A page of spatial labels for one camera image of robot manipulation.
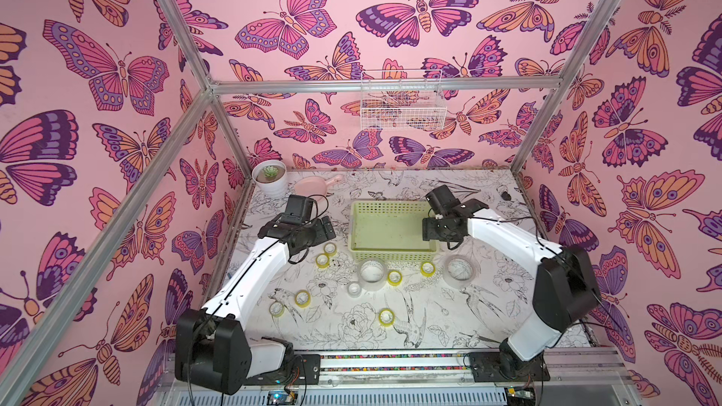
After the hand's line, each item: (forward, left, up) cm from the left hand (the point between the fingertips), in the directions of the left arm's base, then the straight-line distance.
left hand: (323, 230), depth 85 cm
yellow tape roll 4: (-16, +6, -14) cm, 22 cm away
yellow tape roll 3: (+2, 0, -14) cm, 14 cm away
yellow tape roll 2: (-6, -33, -14) cm, 37 cm away
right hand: (+1, -33, -4) cm, 33 cm away
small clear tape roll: (-13, -9, -14) cm, 21 cm away
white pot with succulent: (+26, +23, -4) cm, 35 cm away
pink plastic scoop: (+32, +9, -15) cm, 37 cm away
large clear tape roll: (-7, -44, -15) cm, 47 cm away
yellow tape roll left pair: (-3, +2, -14) cm, 15 cm away
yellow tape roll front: (-21, -19, -14) cm, 32 cm away
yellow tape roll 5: (-19, +14, -14) cm, 27 cm away
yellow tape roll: (-9, -22, -14) cm, 27 cm away
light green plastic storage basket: (+10, -21, -16) cm, 28 cm away
